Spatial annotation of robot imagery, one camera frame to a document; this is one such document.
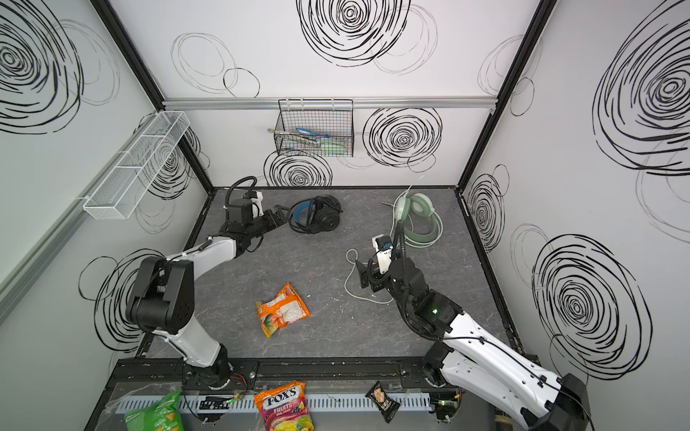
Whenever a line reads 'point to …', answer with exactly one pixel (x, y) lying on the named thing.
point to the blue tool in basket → (305, 132)
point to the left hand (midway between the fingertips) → (286, 213)
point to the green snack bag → (163, 416)
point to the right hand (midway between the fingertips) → (370, 255)
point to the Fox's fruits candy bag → (285, 409)
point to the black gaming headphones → (315, 215)
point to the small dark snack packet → (387, 408)
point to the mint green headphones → (422, 205)
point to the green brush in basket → (326, 144)
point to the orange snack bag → (287, 307)
